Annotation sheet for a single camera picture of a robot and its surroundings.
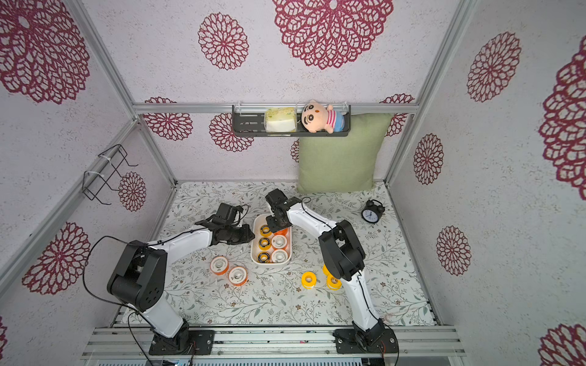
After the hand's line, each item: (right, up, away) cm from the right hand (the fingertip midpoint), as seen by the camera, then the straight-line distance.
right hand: (273, 222), depth 97 cm
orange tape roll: (+5, -5, +2) cm, 8 cm away
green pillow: (+28, +25, +2) cm, 38 cm away
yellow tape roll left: (+14, -21, -11) cm, 28 cm away
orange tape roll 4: (-21, -17, -7) cm, 28 cm away
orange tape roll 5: (-13, -20, -9) cm, 26 cm away
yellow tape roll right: (+23, -22, -12) cm, 34 cm away
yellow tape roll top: (+22, -19, -7) cm, 30 cm away
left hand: (-7, -6, -4) cm, 10 cm away
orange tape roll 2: (+3, -8, 0) cm, 9 cm away
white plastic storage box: (-7, +1, +1) cm, 7 cm away
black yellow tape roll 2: (-4, -9, 0) cm, 10 cm away
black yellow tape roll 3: (-4, -14, -5) cm, 15 cm away
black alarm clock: (+44, +4, +3) cm, 44 cm away
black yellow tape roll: (-4, -4, +3) cm, 7 cm away
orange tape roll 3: (+3, -13, -5) cm, 14 cm away
